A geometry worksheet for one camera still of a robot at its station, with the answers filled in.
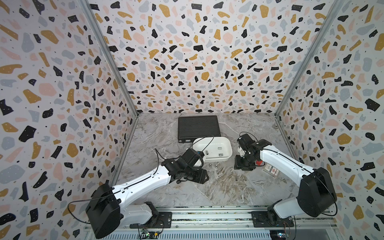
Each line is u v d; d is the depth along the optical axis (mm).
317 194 426
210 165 923
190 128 1067
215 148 1013
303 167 468
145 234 718
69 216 417
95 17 737
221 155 975
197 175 679
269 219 672
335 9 718
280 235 706
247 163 719
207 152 994
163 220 742
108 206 390
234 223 737
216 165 923
